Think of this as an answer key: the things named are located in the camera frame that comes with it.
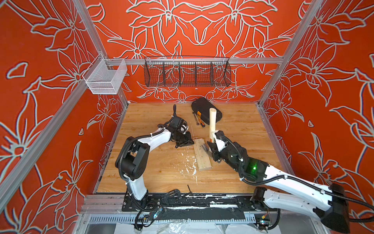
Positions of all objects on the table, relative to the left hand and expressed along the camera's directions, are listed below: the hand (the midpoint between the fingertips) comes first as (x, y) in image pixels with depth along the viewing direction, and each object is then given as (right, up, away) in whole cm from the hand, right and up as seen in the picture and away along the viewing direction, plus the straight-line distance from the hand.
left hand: (194, 141), depth 88 cm
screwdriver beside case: (+3, +12, +19) cm, 22 cm away
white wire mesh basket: (-59, +42, +5) cm, 73 cm away
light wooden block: (+5, -8, -2) cm, 10 cm away
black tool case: (+7, +23, +23) cm, 33 cm away
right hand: (+6, +4, -16) cm, 18 cm away
